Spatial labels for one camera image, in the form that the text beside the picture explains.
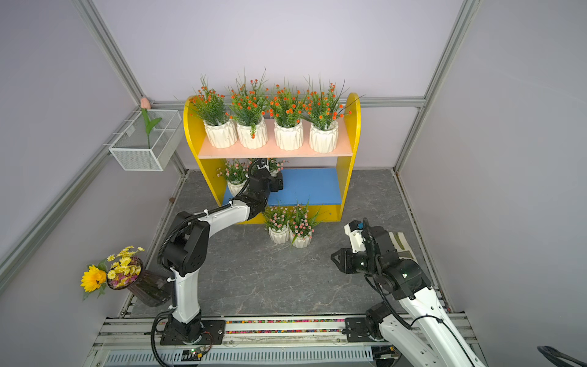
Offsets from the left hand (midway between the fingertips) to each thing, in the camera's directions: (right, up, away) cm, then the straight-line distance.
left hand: (272, 172), depth 95 cm
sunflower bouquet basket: (-37, -30, -32) cm, 57 cm away
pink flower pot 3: (+13, -20, -12) cm, 26 cm away
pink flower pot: (-11, -1, -14) cm, 18 cm away
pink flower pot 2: (+3, -19, -11) cm, 22 cm away
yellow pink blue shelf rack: (+19, -3, +1) cm, 20 cm away
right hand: (+23, -28, -23) cm, 43 cm away
